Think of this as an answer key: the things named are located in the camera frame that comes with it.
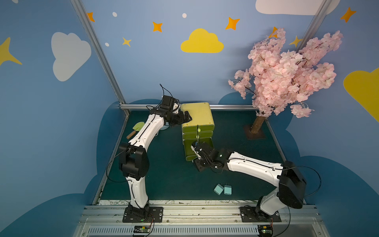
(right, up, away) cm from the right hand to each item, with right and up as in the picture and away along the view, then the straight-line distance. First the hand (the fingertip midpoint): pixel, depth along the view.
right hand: (198, 160), depth 82 cm
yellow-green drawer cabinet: (+3, +27, +8) cm, 28 cm away
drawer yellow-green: (-2, +18, +4) cm, 19 cm away
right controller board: (+34, -33, -9) cm, 48 cm away
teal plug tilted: (+12, -16, -1) cm, 20 cm away
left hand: (-7, +25, +6) cm, 26 cm away
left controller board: (-28, -31, -11) cm, 43 cm away
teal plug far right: (+17, -16, -2) cm, 23 cm away
